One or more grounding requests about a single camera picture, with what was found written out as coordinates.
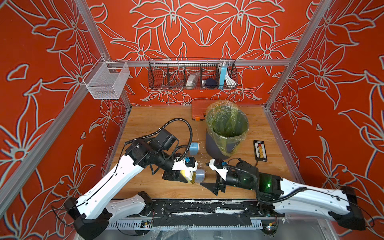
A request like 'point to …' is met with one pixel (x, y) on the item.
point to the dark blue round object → (210, 83)
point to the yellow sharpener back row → (183, 172)
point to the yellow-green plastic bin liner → (227, 125)
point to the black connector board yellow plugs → (260, 153)
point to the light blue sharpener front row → (200, 175)
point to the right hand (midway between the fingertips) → (202, 175)
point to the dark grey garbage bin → (213, 148)
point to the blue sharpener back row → (194, 148)
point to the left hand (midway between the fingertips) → (187, 171)
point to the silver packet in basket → (191, 80)
